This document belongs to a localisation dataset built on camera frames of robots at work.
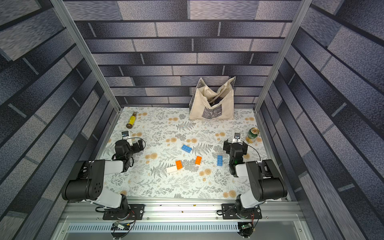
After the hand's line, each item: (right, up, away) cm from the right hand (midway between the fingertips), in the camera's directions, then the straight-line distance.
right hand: (236, 140), depth 93 cm
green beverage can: (+11, +5, -1) cm, 12 cm away
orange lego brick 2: (-24, -13, -2) cm, 28 cm away
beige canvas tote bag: (-20, +24, 0) cm, 31 cm away
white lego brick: (-41, -17, -5) cm, 45 cm away
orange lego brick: (-36, -15, -3) cm, 39 cm away
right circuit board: (-1, -41, -21) cm, 47 cm away
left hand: (-66, +1, +1) cm, 66 cm away
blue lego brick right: (-11, -12, -3) cm, 17 cm away
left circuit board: (-65, -39, -22) cm, 79 cm away
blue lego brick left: (-32, -6, +2) cm, 32 cm away
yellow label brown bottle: (-74, +13, +16) cm, 77 cm away
